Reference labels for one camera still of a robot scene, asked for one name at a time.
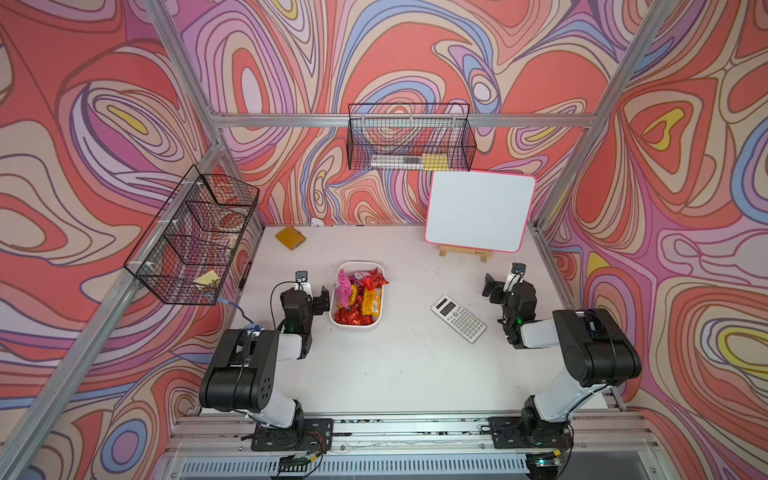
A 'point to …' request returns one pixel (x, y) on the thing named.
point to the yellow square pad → (291, 237)
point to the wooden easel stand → (484, 254)
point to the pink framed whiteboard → (481, 211)
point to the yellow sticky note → (207, 278)
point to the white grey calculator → (458, 319)
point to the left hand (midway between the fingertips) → (310, 288)
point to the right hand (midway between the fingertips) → (503, 282)
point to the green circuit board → (295, 462)
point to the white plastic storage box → (356, 270)
